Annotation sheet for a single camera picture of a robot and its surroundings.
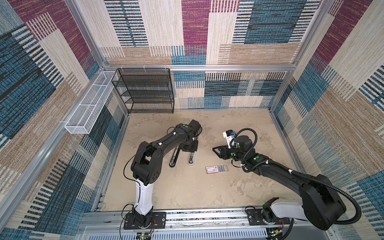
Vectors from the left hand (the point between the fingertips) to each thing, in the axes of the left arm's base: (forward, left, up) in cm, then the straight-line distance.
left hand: (192, 148), depth 92 cm
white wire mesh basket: (+1, +52, +27) cm, 58 cm away
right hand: (-6, -13, +6) cm, 15 cm away
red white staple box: (-11, -10, -5) cm, 16 cm away
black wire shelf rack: (+43, +34, +10) cm, 56 cm away
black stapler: (-3, +11, -5) cm, 12 cm away
